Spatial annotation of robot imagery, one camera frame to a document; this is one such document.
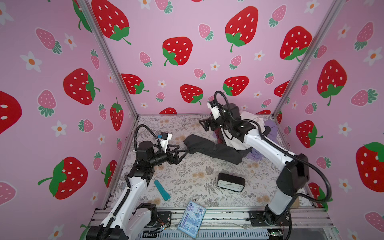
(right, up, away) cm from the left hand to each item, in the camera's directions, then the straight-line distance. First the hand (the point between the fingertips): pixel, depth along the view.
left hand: (182, 149), depth 74 cm
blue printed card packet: (+5, -32, -5) cm, 33 cm away
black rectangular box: (+26, -19, +5) cm, 32 cm away
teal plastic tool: (-11, -27, +8) cm, 30 cm away
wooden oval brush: (+59, -28, +3) cm, 66 cm away
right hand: (+12, +18, +6) cm, 22 cm away
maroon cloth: (+24, +4, +31) cm, 39 cm away
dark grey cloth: (+8, 0, +23) cm, 25 cm away
